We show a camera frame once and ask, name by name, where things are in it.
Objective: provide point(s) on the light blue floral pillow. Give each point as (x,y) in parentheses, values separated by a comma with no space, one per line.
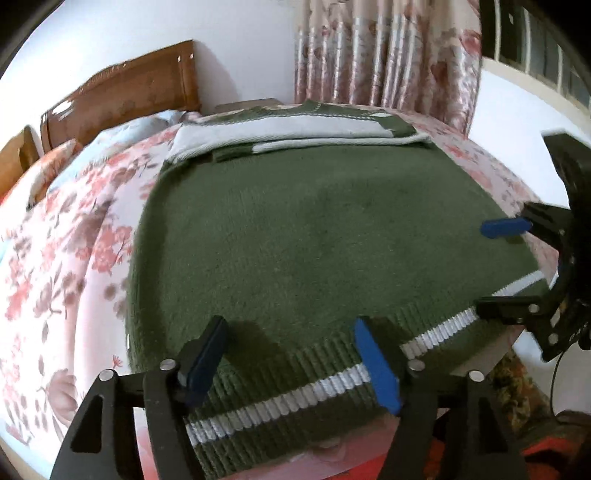
(112,141)

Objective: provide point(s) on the pink floral curtain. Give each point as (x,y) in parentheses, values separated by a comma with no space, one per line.
(420,56)

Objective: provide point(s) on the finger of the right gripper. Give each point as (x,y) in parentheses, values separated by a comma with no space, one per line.
(526,311)
(546,222)

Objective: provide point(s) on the green knit sweater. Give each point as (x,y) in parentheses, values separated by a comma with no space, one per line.
(290,224)

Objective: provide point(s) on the floral bed cover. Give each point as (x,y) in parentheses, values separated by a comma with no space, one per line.
(65,272)

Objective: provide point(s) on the red floral floor cloth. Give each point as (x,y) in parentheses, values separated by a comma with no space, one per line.
(554,445)

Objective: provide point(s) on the brown wooden headboard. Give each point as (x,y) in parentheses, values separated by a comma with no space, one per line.
(164,79)

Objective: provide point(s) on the dark window with bars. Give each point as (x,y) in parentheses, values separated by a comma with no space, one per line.
(514,37)

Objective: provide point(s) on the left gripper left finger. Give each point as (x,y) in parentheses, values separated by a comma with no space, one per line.
(101,441)

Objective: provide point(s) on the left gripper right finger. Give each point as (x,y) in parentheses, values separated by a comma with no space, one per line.
(449,425)

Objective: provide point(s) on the wooden nightstand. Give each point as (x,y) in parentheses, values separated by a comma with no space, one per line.
(247,104)

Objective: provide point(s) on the orange floral pillow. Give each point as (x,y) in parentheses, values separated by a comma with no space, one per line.
(32,186)

